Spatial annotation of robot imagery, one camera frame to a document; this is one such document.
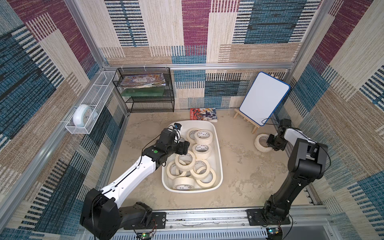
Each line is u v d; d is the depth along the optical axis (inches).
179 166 32.0
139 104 46.9
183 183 29.5
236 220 29.3
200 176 32.2
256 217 28.7
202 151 34.4
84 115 24.6
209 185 32.2
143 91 37.2
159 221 28.7
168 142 23.6
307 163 20.4
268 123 38.4
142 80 33.5
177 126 28.1
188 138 39.3
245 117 41.6
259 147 37.7
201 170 34.1
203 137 39.1
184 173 32.0
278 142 32.4
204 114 45.4
